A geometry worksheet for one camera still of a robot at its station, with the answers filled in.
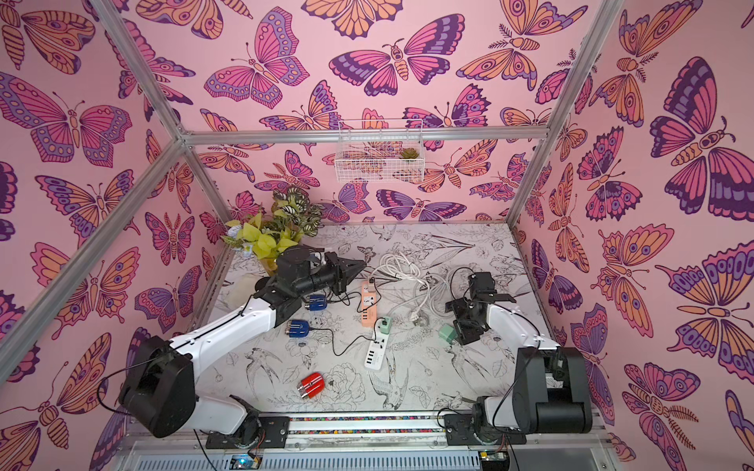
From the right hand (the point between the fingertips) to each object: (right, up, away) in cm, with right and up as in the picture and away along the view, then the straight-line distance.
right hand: (450, 317), depth 89 cm
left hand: (-24, +18, -14) cm, 33 cm away
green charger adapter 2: (0, -5, +1) cm, 5 cm away
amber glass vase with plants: (-54, +29, +8) cm, 62 cm away
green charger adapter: (-20, -1, -4) cm, 20 cm away
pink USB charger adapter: (-24, +8, +6) cm, 26 cm away
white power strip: (-22, -8, -4) cm, 24 cm away
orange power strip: (-25, +3, +6) cm, 26 cm away
